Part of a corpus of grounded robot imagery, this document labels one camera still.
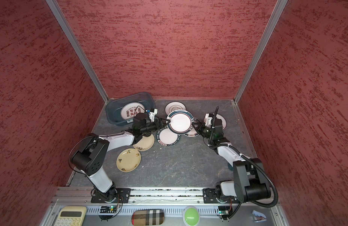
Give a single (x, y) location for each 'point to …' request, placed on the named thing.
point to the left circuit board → (108, 209)
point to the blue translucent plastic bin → (114, 107)
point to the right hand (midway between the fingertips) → (189, 125)
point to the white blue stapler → (258, 217)
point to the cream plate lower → (128, 159)
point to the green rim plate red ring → (193, 132)
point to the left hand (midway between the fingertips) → (169, 124)
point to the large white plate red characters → (129, 111)
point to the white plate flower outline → (174, 106)
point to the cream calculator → (71, 215)
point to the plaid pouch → (147, 217)
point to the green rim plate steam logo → (181, 122)
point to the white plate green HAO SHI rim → (165, 137)
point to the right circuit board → (224, 210)
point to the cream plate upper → (145, 143)
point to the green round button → (191, 216)
